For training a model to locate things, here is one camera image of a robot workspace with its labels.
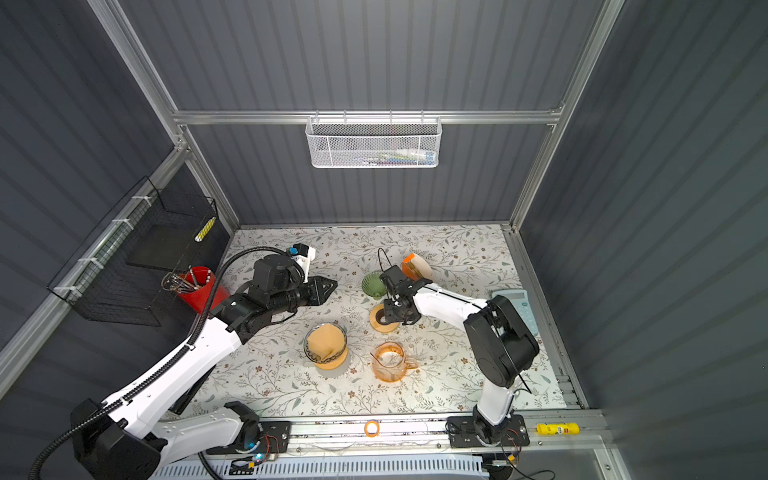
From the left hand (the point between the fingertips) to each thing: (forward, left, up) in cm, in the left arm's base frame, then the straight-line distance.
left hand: (335, 283), depth 75 cm
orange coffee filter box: (+13, -21, -12) cm, 28 cm away
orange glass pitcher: (-12, -13, -24) cm, 30 cm away
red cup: (+13, +43, -12) cm, 46 cm away
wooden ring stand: (+1, -10, -23) cm, 25 cm away
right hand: (+1, -16, -21) cm, 26 cm away
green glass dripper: (+13, -9, -21) cm, 26 cm away
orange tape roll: (-30, -8, -22) cm, 38 cm away
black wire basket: (+2, +50, +6) cm, 50 cm away
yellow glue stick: (-32, -52, -21) cm, 64 cm away
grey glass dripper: (-15, +6, -9) cm, 19 cm away
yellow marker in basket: (+17, +37, +4) cm, 41 cm away
